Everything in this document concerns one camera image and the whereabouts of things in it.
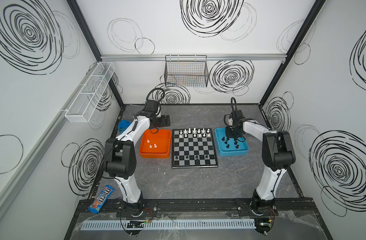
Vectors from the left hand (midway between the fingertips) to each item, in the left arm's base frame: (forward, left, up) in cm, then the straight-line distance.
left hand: (165, 121), depth 93 cm
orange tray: (-8, +1, -9) cm, 12 cm away
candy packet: (-43, +29, -11) cm, 53 cm away
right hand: (-1, -41, -10) cm, 42 cm away
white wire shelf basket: (-9, +38, +21) cm, 44 cm away
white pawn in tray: (-11, +6, -11) cm, 17 cm away
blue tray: (-9, -42, -13) cm, 45 cm away
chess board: (-12, -18, -11) cm, 25 cm away
